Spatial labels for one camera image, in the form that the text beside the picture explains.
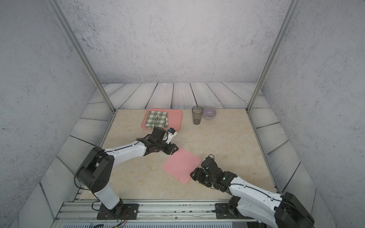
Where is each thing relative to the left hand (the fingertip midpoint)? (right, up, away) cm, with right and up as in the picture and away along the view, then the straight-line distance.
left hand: (177, 147), depth 89 cm
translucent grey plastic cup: (+14, +24, +17) cm, 32 cm away
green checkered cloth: (-14, +17, +26) cm, 34 cm away
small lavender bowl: (+24, +23, +26) cm, 42 cm away
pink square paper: (+2, -11, +3) cm, 12 cm away
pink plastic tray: (-4, +19, +28) cm, 34 cm away
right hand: (+10, -15, -9) cm, 20 cm away
